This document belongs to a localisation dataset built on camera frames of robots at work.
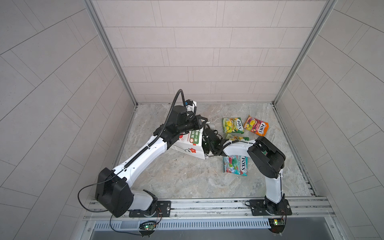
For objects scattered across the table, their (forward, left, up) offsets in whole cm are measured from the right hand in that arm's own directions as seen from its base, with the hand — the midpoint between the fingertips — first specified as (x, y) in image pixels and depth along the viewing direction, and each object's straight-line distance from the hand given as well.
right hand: (191, 147), depth 90 cm
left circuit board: (-38, +20, +1) cm, 43 cm away
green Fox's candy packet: (+5, -29, 0) cm, 30 cm away
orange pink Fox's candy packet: (+13, -44, 0) cm, 46 cm away
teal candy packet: (-13, -25, 0) cm, 28 cm away
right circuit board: (-41, -39, -5) cm, 56 cm away
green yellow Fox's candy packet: (+15, -29, -1) cm, 33 cm away
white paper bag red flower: (-5, -1, +13) cm, 14 cm away
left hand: (0, -12, +26) cm, 28 cm away
